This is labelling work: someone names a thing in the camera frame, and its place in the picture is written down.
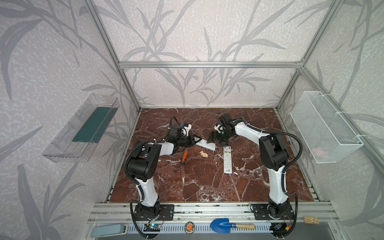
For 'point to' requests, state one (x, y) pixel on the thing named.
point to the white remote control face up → (227, 159)
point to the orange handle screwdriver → (184, 156)
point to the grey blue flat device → (112, 229)
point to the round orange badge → (189, 227)
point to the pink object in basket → (318, 151)
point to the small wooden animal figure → (204, 154)
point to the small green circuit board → (152, 227)
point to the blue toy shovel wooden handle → (223, 225)
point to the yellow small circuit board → (312, 220)
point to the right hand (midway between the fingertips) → (212, 138)
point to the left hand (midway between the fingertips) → (202, 135)
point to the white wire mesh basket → (327, 138)
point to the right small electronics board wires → (280, 228)
